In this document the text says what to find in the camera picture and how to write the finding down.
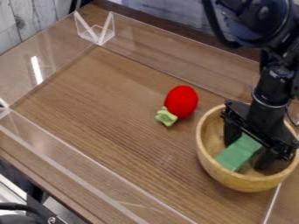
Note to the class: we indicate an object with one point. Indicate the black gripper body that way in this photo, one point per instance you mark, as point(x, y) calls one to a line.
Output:
point(262, 121)

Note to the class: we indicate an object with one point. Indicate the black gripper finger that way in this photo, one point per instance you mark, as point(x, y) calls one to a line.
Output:
point(270, 161)
point(232, 131)

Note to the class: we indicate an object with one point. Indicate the light wooden bowl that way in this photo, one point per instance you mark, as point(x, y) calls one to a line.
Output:
point(246, 180)

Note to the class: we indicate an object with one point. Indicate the green rectangular block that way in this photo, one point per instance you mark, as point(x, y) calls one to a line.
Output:
point(236, 155)

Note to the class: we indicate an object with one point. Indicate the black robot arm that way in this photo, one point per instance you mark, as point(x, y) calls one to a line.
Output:
point(263, 24)

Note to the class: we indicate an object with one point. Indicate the red toy strawberry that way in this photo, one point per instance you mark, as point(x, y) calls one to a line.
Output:
point(179, 105)

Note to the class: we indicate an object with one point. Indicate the clear acrylic enclosure wall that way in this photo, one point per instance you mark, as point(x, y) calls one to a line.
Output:
point(83, 86)

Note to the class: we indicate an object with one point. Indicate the black metal bracket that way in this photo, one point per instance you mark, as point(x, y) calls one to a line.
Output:
point(44, 215)

